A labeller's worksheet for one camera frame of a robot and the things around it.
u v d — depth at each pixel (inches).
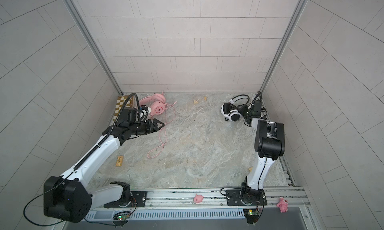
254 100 33.2
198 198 27.4
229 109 39.6
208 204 27.8
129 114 24.2
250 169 31.7
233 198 28.0
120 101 42.0
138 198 27.7
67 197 14.8
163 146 34.8
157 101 40.2
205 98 44.2
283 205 26.7
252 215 26.8
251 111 31.0
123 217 25.2
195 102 43.8
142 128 26.4
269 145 20.3
